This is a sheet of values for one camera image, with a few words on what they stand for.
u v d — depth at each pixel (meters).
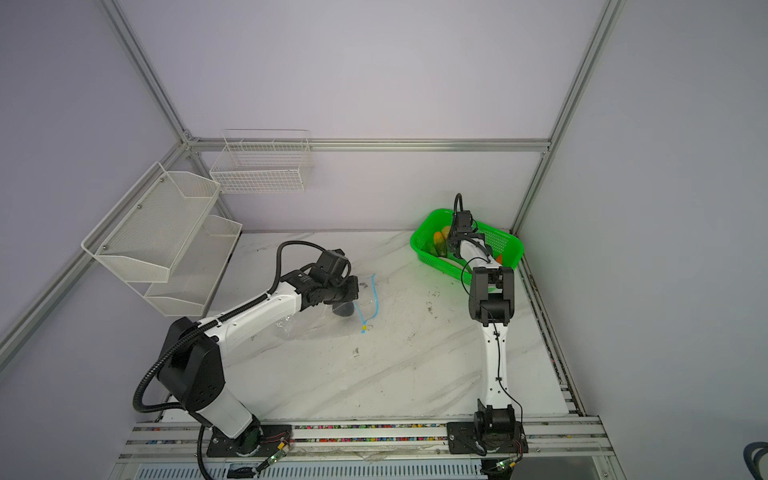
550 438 0.76
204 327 0.46
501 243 1.10
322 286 0.63
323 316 0.96
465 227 0.91
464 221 0.95
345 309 0.92
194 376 0.45
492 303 0.67
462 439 0.73
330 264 0.66
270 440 0.73
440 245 1.10
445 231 1.15
